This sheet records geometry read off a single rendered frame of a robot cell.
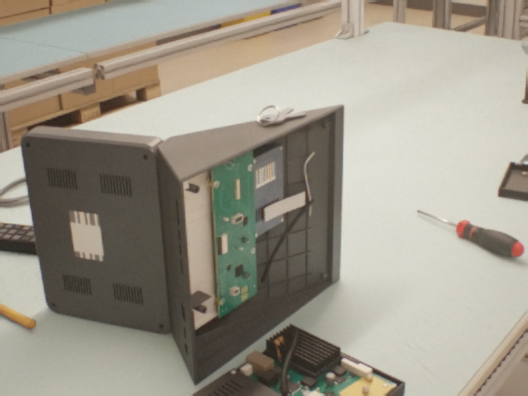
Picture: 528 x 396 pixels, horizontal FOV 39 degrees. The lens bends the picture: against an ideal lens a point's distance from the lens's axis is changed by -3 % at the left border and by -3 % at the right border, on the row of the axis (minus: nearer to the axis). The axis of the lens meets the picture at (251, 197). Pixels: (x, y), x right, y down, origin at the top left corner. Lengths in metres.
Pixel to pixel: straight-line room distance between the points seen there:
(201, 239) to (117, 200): 0.10
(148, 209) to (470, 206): 0.51
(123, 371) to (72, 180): 0.19
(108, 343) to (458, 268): 0.41
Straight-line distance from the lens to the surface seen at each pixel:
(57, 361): 0.78
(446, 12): 4.09
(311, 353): 0.71
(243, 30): 2.75
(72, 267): 0.80
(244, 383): 0.68
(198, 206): 0.67
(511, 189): 1.11
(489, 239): 0.95
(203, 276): 0.71
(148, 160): 0.70
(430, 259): 0.93
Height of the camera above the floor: 1.45
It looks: 24 degrees down
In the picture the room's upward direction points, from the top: 2 degrees counter-clockwise
